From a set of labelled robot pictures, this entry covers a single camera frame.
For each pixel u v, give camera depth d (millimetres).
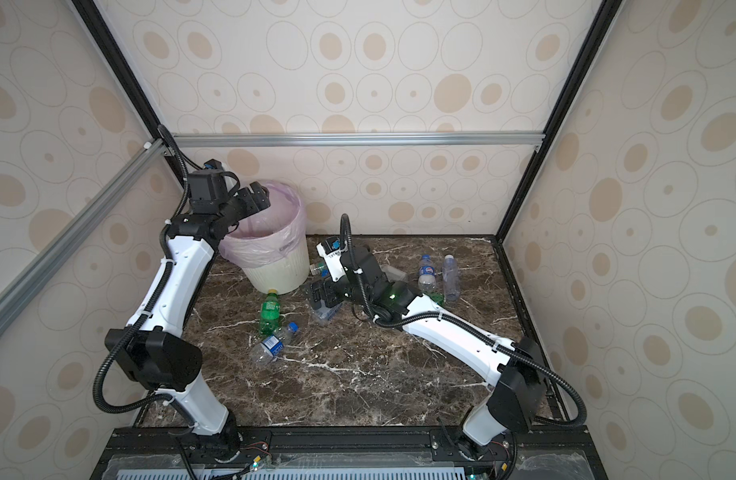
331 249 615
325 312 949
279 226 830
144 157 832
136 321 443
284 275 946
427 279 1036
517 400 402
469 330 460
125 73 765
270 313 925
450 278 1020
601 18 688
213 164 671
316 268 1060
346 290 612
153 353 449
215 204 589
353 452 735
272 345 857
